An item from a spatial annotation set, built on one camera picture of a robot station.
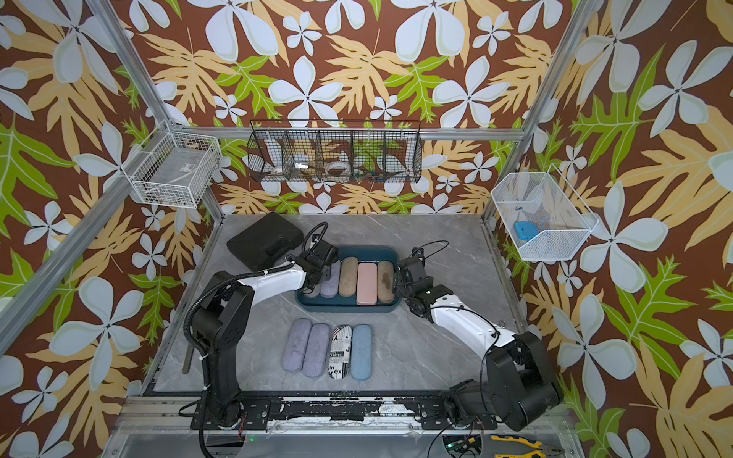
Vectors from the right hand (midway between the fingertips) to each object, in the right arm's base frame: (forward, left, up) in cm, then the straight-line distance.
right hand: (405, 278), depth 90 cm
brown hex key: (-22, +66, -10) cm, 70 cm away
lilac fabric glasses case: (-1, +25, -5) cm, 25 cm away
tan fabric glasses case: (+5, +19, -7) cm, 21 cm away
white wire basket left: (+23, +71, +26) cm, 78 cm away
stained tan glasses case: (+3, +6, -7) cm, 9 cm away
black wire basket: (+39, +23, +22) cm, 50 cm away
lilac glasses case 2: (-20, +27, -7) cm, 35 cm away
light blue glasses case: (-21, +14, -7) cm, 26 cm away
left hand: (+9, +29, -4) cm, 31 cm away
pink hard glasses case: (+2, +12, -7) cm, 14 cm away
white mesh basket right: (+11, -41, +17) cm, 46 cm away
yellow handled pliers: (-44, -31, -9) cm, 55 cm away
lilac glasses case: (-19, +33, -6) cm, 39 cm away
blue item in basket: (+5, -33, +17) cm, 38 cm away
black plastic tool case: (+20, +50, -4) cm, 54 cm away
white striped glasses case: (-21, +20, -7) cm, 30 cm away
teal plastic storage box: (+21, +13, -14) cm, 29 cm away
